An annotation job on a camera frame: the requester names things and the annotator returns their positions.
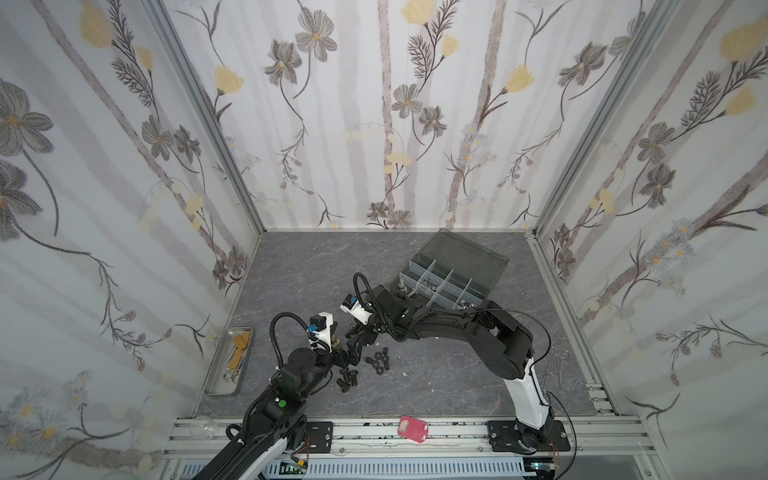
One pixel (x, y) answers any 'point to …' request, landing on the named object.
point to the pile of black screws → (350, 378)
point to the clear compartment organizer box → (451, 272)
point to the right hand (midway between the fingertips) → (352, 321)
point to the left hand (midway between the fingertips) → (353, 328)
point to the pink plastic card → (413, 429)
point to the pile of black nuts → (380, 362)
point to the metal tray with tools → (228, 368)
